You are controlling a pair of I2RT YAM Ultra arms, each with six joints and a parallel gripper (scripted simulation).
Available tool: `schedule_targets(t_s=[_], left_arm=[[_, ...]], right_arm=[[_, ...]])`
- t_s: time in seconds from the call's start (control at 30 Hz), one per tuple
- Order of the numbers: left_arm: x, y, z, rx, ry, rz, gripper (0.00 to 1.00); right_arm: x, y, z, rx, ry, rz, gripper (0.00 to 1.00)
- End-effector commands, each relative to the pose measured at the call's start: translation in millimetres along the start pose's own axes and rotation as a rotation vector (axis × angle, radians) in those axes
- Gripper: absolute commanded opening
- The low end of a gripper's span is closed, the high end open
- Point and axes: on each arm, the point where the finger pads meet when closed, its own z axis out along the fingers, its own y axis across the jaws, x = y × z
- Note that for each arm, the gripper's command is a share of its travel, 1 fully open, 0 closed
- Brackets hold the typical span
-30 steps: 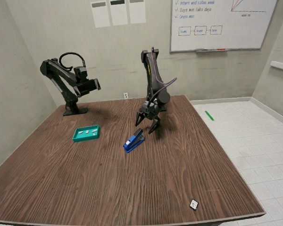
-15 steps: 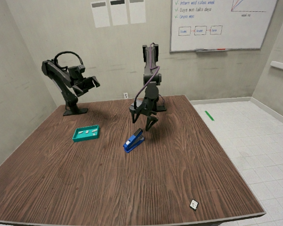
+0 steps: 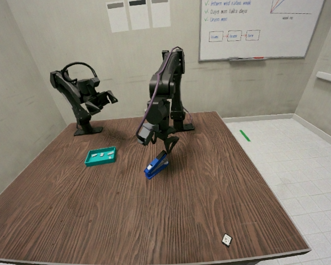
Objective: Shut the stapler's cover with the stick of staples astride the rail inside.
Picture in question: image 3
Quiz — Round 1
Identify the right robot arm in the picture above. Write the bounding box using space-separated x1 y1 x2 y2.
50 70 103 136

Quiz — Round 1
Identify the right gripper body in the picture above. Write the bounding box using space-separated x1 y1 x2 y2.
86 78 110 110

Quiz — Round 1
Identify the teal shallow tray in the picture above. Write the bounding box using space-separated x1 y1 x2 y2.
85 147 116 167

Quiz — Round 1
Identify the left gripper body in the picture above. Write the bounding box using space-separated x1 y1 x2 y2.
139 116 176 143

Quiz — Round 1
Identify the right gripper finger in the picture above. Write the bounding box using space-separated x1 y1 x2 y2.
107 90 118 104
85 101 100 115

